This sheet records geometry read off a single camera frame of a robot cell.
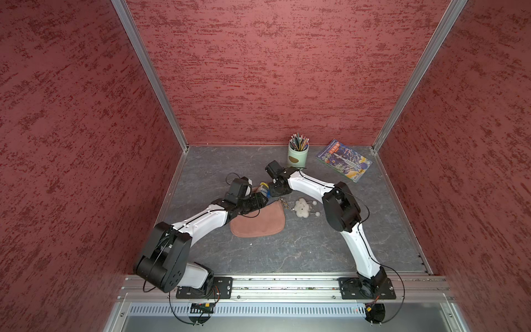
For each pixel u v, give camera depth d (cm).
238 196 70
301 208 92
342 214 59
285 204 97
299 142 103
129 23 74
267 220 90
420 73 88
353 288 74
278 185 78
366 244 63
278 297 73
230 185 69
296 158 103
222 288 75
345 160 114
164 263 42
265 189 96
